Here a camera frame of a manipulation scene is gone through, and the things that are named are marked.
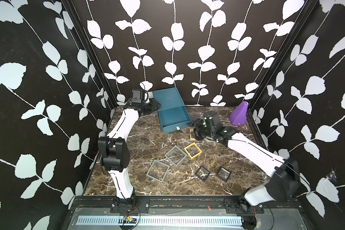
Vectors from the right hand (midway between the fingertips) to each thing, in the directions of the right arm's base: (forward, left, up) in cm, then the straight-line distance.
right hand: (185, 124), depth 78 cm
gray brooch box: (-7, +6, -25) cm, 27 cm away
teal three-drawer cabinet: (+16, +8, -9) cm, 21 cm away
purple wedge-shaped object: (+20, -39, -15) cm, 47 cm away
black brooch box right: (-18, -23, -26) cm, 39 cm away
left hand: (+17, +16, 0) cm, 23 cm away
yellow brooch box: (-3, -6, -25) cm, 26 cm away
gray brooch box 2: (-18, +17, -25) cm, 35 cm away
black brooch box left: (-18, -11, -26) cm, 33 cm away
